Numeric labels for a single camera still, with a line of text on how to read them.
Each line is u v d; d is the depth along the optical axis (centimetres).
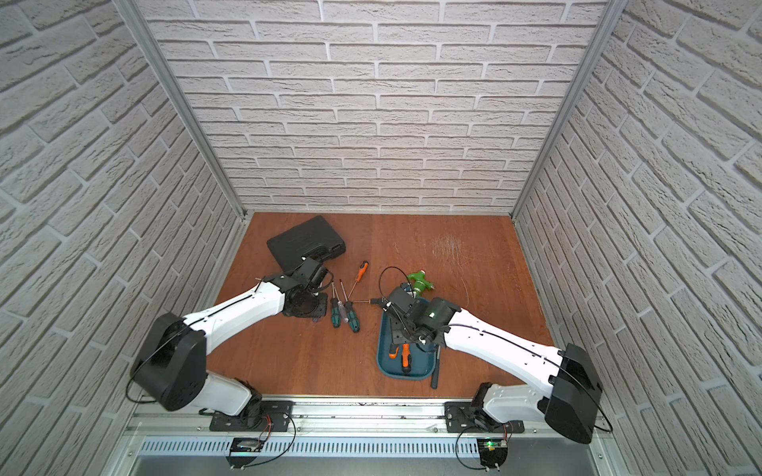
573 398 39
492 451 71
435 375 79
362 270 100
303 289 65
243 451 70
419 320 55
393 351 83
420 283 97
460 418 73
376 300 95
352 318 89
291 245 106
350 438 71
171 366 43
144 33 73
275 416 73
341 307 92
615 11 69
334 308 91
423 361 83
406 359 81
